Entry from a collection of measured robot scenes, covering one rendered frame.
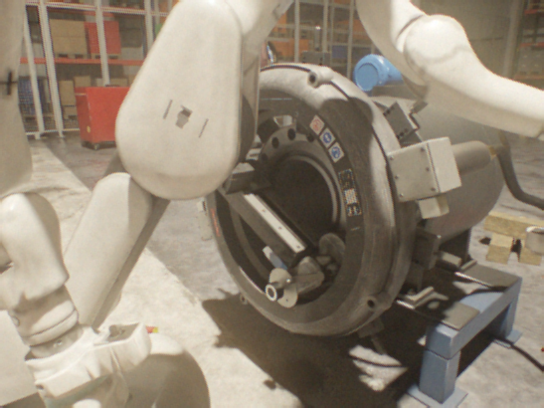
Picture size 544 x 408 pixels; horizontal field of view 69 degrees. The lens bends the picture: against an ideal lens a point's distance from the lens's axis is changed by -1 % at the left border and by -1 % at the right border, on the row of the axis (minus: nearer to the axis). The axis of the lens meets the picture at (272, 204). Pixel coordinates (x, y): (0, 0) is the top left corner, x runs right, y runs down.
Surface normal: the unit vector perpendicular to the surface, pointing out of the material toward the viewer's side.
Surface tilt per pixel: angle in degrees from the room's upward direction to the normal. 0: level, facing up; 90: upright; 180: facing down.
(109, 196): 88
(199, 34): 91
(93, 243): 90
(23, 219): 69
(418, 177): 90
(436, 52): 74
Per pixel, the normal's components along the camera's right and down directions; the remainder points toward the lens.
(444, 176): 0.61, -0.16
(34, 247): 0.97, -0.01
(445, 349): -0.75, 0.19
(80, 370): 0.41, 0.13
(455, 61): -0.08, 0.04
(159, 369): -0.38, -0.03
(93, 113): 0.70, 0.21
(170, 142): -0.09, 0.29
